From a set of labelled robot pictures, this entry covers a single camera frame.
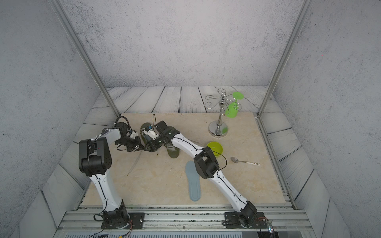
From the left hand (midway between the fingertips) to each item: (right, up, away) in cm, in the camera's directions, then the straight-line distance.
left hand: (145, 146), depth 100 cm
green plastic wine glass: (+56, +24, -3) cm, 61 cm away
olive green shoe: (-4, +12, +7) cm, 15 cm away
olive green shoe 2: (+19, -3, -6) cm, 20 cm away
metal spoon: (+59, -9, -3) cm, 60 cm away
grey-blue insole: (+32, -18, -13) cm, 39 cm away
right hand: (+3, 0, -6) cm, 7 cm away
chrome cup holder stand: (+51, +11, +12) cm, 53 cm away
